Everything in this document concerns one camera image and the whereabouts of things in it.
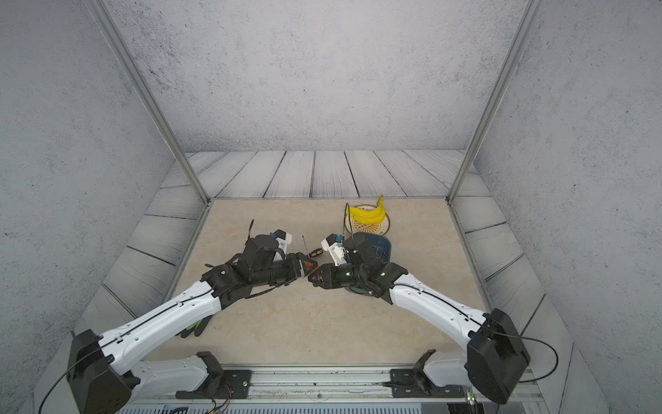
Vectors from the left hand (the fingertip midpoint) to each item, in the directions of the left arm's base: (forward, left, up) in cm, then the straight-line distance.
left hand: (318, 269), depth 72 cm
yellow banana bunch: (+35, -19, -18) cm, 44 cm away
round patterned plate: (+30, -24, -20) cm, 44 cm away
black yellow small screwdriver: (+20, +3, -21) cm, 29 cm away
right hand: (-2, +2, -2) cm, 4 cm away
